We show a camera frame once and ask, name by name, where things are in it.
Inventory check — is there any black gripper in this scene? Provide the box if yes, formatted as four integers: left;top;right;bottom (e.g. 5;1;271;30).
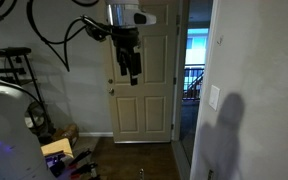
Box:
111;27;142;87

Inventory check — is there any white wall light switch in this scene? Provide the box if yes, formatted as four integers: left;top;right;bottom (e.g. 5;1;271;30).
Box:
208;84;221;112

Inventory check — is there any beige panel door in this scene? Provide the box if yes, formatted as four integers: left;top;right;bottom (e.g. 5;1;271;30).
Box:
97;0;182;144

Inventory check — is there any black balcony railing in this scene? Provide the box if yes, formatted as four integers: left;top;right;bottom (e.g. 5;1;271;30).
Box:
182;63;206;101

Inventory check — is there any brown paper bag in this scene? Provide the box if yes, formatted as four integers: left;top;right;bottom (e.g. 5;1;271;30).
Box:
52;123;80;146

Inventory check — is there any tan cardboard box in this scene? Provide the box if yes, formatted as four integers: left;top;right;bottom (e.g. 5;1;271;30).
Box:
40;137;74;160

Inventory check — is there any red and black clamp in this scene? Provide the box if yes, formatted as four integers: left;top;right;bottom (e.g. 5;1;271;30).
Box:
50;149;100;180

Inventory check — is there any round grey hoop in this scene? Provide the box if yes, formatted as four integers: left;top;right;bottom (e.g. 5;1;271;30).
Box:
24;101;49;136

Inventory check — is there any black metal shelf rack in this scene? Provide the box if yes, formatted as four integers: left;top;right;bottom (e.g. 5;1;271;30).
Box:
0;46;56;138

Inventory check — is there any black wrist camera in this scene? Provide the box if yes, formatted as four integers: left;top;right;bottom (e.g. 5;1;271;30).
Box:
84;23;113;43

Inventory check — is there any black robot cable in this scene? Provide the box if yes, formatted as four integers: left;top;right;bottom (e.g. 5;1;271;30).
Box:
26;0;100;73

